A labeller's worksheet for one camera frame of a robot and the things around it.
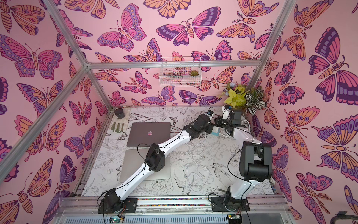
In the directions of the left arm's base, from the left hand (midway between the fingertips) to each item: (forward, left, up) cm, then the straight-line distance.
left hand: (215, 124), depth 97 cm
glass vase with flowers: (+12, -18, +13) cm, 25 cm away
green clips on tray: (+2, +72, -9) cm, 73 cm away
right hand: (+1, 0, +5) cm, 5 cm away
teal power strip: (-3, -1, -3) cm, 5 cm away
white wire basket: (+33, +24, +16) cm, 44 cm away
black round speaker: (+15, +73, -5) cm, 74 cm away
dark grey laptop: (-2, +53, -10) cm, 54 cm away
